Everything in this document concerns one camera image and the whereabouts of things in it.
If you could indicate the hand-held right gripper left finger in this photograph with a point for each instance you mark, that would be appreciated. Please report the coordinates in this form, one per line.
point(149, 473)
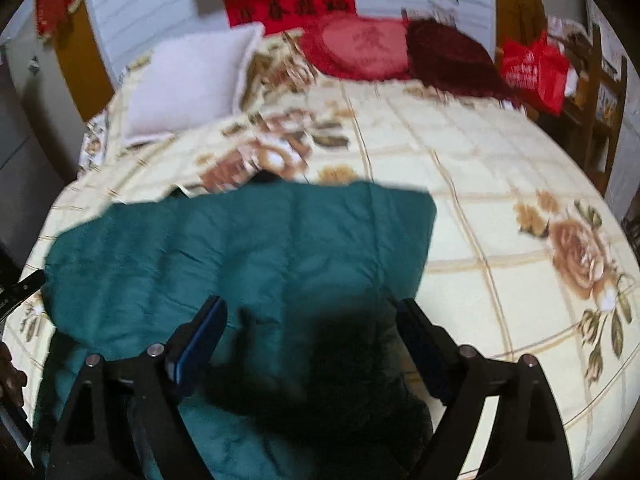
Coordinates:
point(197, 345)

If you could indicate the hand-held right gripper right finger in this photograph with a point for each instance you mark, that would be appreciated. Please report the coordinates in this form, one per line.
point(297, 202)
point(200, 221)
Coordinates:
point(420, 350)

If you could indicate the green quilted jacket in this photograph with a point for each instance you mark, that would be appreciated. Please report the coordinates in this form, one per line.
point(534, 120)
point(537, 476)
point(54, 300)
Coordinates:
point(250, 260)

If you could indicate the person's left hand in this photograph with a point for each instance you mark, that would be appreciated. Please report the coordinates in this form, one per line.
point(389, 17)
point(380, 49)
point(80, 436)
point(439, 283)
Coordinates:
point(11, 375)

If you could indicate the grey wardrobe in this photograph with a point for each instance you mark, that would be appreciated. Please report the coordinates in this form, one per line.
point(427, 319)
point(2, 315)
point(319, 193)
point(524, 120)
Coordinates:
point(25, 160)

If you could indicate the floral plaid bedspread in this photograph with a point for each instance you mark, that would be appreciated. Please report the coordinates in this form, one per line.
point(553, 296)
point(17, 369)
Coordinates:
point(500, 240)

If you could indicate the orange wooden door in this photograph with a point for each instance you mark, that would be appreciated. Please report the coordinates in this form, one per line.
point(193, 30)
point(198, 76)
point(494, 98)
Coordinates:
point(85, 70)

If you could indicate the white pillow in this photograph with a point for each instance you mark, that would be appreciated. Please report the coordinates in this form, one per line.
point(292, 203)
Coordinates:
point(190, 80)

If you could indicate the red hanging decoration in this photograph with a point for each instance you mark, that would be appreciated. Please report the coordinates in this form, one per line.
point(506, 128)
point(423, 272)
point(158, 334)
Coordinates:
point(55, 0)

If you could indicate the dark red blanket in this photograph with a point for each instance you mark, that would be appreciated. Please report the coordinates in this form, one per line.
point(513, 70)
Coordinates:
point(450, 55)

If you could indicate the wooden shelf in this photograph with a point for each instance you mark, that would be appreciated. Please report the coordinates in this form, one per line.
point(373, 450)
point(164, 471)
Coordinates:
point(595, 110)

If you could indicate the red plastic bag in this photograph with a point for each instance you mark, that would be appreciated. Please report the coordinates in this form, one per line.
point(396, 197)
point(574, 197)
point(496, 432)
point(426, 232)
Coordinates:
point(530, 70)

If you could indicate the red round cushion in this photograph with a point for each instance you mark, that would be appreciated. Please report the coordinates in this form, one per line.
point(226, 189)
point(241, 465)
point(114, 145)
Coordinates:
point(360, 45)

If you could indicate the orange wooden panel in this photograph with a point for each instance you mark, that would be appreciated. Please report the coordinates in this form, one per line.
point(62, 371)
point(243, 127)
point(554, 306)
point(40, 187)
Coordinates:
point(515, 5)

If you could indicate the red wall banner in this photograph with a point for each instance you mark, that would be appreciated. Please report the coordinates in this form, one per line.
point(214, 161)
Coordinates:
point(290, 10)

